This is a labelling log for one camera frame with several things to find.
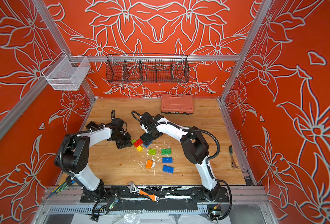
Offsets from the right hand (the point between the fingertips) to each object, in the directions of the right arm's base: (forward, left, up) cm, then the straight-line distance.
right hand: (148, 137), depth 90 cm
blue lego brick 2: (-13, -12, -4) cm, 19 cm away
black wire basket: (+44, +5, +24) cm, 50 cm away
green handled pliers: (-4, -54, -5) cm, 54 cm away
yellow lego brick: (-6, +6, -4) cm, 9 cm away
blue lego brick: (-7, -1, +4) cm, 9 cm away
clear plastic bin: (+33, +56, +27) cm, 71 cm away
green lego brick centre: (-7, -12, -4) cm, 14 cm away
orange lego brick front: (-16, -1, -5) cm, 16 cm away
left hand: (-1, +11, -5) cm, 12 cm away
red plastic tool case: (+32, -20, -1) cm, 38 cm away
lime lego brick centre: (-8, -2, -5) cm, 9 cm away
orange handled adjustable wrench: (-29, +6, -5) cm, 30 cm away
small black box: (+10, +44, -2) cm, 45 cm away
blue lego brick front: (-18, -13, -5) cm, 23 cm away
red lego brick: (-3, +7, -2) cm, 8 cm away
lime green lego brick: (-1, +11, -3) cm, 11 cm away
